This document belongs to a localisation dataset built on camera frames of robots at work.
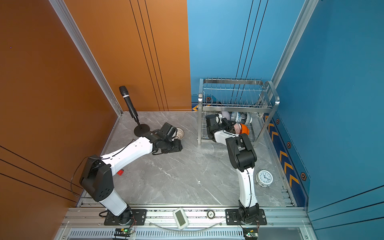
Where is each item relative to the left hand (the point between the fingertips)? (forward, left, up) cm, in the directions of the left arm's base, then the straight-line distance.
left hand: (180, 145), depth 87 cm
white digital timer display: (-35, -3, -9) cm, 36 cm away
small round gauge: (-34, -17, -6) cm, 38 cm away
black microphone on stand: (+20, +31, -10) cm, 38 cm away
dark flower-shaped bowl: (+23, -46, -1) cm, 51 cm away
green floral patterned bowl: (+13, -36, +1) cm, 38 cm away
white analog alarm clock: (-16, -48, -8) cm, 51 cm away
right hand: (+16, -36, +2) cm, 40 cm away
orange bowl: (+13, -40, 0) cm, 42 cm away
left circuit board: (-41, +23, -12) cm, 49 cm away
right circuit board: (-41, -36, -13) cm, 56 cm away
